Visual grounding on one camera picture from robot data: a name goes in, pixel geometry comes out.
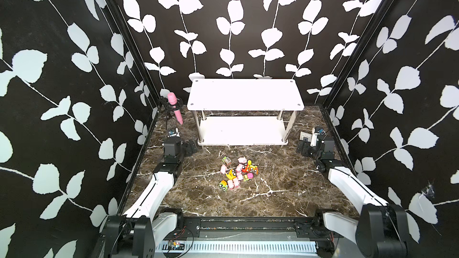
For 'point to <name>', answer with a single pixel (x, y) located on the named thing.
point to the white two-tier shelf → (244, 111)
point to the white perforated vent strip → (190, 248)
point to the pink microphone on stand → (172, 99)
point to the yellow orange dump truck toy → (231, 174)
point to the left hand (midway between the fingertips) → (187, 139)
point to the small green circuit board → (174, 245)
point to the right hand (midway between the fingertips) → (304, 139)
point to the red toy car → (247, 168)
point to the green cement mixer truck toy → (223, 185)
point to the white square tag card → (306, 135)
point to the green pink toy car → (248, 177)
